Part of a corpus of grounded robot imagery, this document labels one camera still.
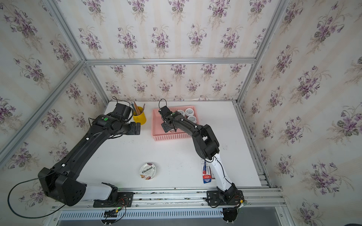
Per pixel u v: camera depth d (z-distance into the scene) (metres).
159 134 0.91
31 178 0.36
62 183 0.38
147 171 0.78
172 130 0.90
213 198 0.73
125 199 0.72
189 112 1.04
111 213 0.72
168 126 0.89
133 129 0.70
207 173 0.81
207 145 0.57
